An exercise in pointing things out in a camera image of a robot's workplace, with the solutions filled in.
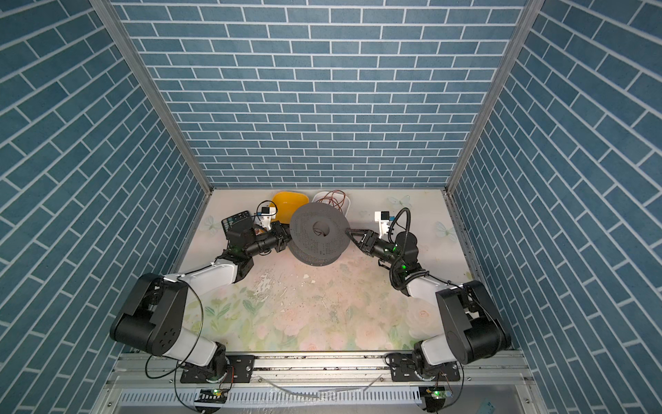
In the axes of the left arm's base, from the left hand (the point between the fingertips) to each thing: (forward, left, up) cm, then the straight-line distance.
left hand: (303, 229), depth 82 cm
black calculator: (-7, +15, +12) cm, 21 cm away
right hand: (-3, -14, +2) cm, 14 cm away
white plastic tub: (+28, -11, -14) cm, 34 cm away
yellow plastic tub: (+26, +11, -17) cm, 33 cm away
